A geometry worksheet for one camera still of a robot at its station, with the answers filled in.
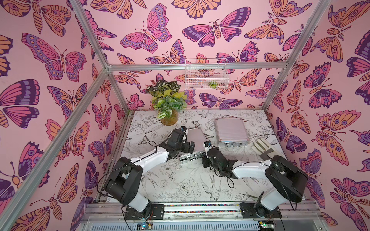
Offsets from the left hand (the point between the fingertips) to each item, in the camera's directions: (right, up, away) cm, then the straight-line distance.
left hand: (190, 143), depth 90 cm
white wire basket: (+11, +45, +5) cm, 47 cm away
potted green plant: (-15, +27, +1) cm, 30 cm away
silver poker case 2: (+29, +6, +10) cm, 31 cm away
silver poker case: (+4, +4, +13) cm, 14 cm away
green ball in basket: (+18, +42, +19) cm, 49 cm away
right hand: (+7, -7, -1) cm, 10 cm away
